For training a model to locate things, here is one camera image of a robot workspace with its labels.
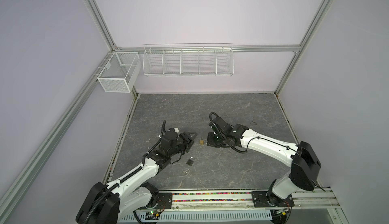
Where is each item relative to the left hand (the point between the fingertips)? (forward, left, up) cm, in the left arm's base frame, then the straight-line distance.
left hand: (197, 138), depth 79 cm
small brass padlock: (+5, -2, -14) cm, 15 cm away
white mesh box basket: (+51, +52, +5) cm, 73 cm away
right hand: (-1, -5, -4) cm, 6 cm away
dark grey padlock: (-6, +5, -15) cm, 17 cm away
